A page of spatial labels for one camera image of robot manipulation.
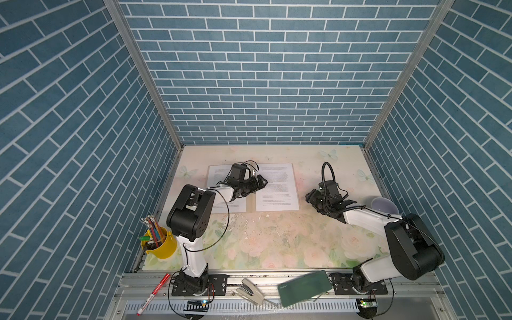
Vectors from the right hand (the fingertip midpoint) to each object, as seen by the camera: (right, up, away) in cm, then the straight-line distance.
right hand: (307, 195), depth 93 cm
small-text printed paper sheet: (-12, 0, +8) cm, 15 cm away
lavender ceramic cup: (+35, -4, -3) cm, 35 cm away
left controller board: (-45, -38, -21) cm, 63 cm away
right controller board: (+18, -39, -20) cm, 47 cm away
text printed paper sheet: (-47, +9, +15) cm, 50 cm away
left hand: (-22, +5, +4) cm, 23 cm away
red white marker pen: (-59, -30, -21) cm, 70 cm away
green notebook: (-8, -31, -21) cm, 38 cm away
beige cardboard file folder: (-27, -2, +3) cm, 27 cm away
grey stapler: (-26, -30, -23) cm, 46 cm away
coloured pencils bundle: (-61, -11, -19) cm, 65 cm away
